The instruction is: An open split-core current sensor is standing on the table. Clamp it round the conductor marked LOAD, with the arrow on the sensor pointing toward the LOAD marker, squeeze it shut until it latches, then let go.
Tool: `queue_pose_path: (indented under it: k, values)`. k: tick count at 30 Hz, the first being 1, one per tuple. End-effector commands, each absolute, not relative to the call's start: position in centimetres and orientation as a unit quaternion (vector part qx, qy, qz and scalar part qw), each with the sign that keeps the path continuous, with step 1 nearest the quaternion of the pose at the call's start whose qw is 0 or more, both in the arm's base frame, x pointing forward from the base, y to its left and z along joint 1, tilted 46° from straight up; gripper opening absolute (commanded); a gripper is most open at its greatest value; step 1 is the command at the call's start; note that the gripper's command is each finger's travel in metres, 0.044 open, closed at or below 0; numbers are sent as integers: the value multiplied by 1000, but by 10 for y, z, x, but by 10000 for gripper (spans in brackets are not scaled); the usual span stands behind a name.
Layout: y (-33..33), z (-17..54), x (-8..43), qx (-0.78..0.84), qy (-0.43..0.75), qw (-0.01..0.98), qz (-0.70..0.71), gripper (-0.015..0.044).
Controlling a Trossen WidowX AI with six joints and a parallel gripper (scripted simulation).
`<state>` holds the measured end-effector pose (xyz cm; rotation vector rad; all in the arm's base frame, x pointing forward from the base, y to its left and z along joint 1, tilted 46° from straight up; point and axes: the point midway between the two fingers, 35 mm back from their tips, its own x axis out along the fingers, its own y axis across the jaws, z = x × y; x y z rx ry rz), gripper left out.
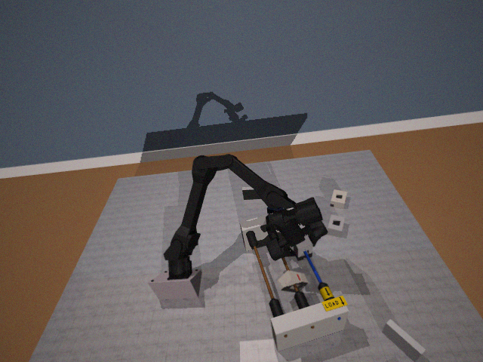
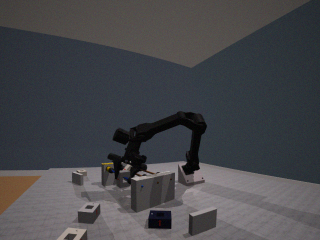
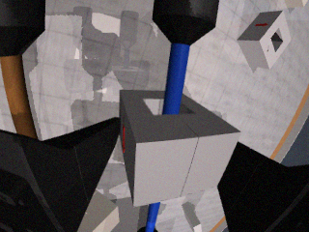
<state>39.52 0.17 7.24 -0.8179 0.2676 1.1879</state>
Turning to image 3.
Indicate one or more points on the grey square block with square hole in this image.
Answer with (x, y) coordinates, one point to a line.
(265, 39)

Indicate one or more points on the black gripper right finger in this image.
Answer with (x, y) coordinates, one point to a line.
(258, 192)

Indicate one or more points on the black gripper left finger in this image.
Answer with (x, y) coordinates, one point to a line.
(63, 172)

